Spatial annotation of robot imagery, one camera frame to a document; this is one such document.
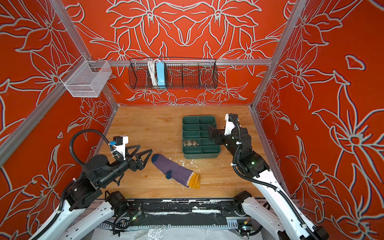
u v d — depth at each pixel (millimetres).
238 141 472
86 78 921
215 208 741
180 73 976
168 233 673
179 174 834
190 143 914
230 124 584
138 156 542
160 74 895
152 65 876
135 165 551
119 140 551
